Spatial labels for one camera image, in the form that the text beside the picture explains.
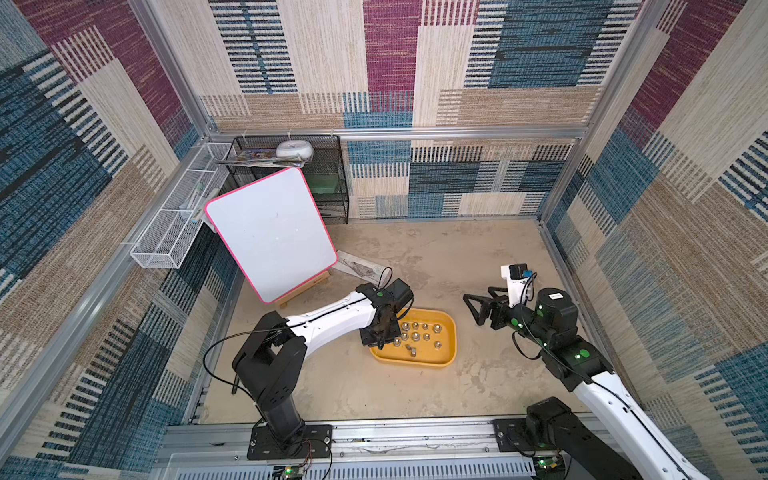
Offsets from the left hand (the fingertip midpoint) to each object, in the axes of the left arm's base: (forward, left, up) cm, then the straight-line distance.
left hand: (389, 338), depth 85 cm
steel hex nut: (+5, -11, -4) cm, 13 cm away
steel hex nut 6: (+2, -11, -4) cm, 12 cm away
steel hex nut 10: (+2, -5, -4) cm, 7 cm away
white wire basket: (+29, +67, +14) cm, 74 cm away
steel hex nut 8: (-2, -7, -4) cm, 8 cm away
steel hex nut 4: (+6, -8, -4) cm, 11 cm away
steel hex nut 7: (+1, -2, -4) cm, 5 cm away
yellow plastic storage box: (-3, -11, -5) cm, 12 cm away
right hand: (+4, -22, +19) cm, 29 cm away
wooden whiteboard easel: (+13, +33, -1) cm, 35 cm away
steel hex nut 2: (+5, -14, -4) cm, 16 cm away
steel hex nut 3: (+5, -5, -4) cm, 8 cm away
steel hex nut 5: (+2, -8, -4) cm, 9 cm away
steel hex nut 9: (0, -14, -5) cm, 15 cm away
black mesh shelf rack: (+45, +40, +29) cm, 67 cm away
